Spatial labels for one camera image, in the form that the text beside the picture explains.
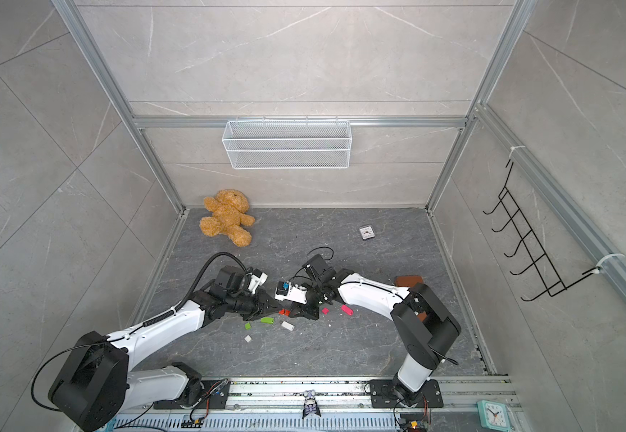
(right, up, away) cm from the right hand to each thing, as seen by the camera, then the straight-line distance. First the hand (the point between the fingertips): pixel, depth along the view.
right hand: (296, 309), depth 83 cm
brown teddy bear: (-30, +34, +25) cm, 51 cm away
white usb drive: (-3, -6, +2) cm, 7 cm away
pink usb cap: (+9, +2, -8) cm, 12 cm away
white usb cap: (-15, -9, 0) cm, 18 cm away
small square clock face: (+27, +24, +26) cm, 45 cm away
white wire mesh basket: (-5, +58, +17) cm, 60 cm away
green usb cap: (-16, -6, +3) cm, 17 cm away
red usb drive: (-3, 0, -3) cm, 5 cm away
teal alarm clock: (+53, -23, -14) cm, 60 cm away
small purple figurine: (+5, -21, -14) cm, 26 cm away
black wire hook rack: (+59, +13, -26) cm, 66 cm away
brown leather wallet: (+42, +6, +17) cm, 45 cm away
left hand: (-3, +2, -3) cm, 5 cm away
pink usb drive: (+17, -2, +7) cm, 18 cm away
